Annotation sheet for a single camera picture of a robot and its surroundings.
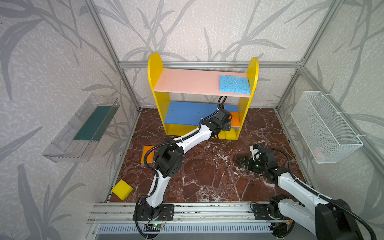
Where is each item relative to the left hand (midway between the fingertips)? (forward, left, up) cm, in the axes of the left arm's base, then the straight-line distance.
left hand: (226, 117), depth 92 cm
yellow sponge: (-38, +58, -17) cm, 72 cm away
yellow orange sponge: (-2, -6, -1) cm, 6 cm away
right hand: (-21, -8, -11) cm, 25 cm away
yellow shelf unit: (+30, +29, -11) cm, 43 cm away
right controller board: (-55, -24, -21) cm, 64 cm away
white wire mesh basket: (-24, -39, +17) cm, 49 cm away
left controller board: (-55, +37, -17) cm, 68 cm away
